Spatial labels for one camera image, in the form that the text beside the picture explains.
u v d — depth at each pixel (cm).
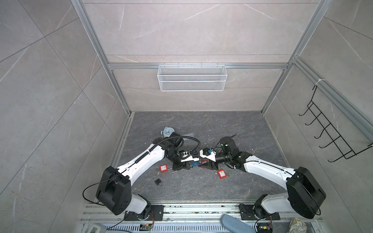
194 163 73
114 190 41
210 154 66
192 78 101
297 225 67
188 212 75
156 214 73
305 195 41
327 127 68
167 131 104
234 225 68
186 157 66
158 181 84
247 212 73
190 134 104
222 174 86
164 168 88
